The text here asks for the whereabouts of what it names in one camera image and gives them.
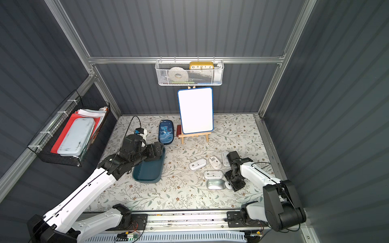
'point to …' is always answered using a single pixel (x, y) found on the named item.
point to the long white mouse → (226, 162)
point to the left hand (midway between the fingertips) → (156, 146)
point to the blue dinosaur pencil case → (166, 132)
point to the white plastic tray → (76, 137)
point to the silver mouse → (216, 184)
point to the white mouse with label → (215, 162)
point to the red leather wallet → (179, 130)
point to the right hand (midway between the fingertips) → (231, 181)
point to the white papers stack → (93, 113)
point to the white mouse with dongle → (213, 174)
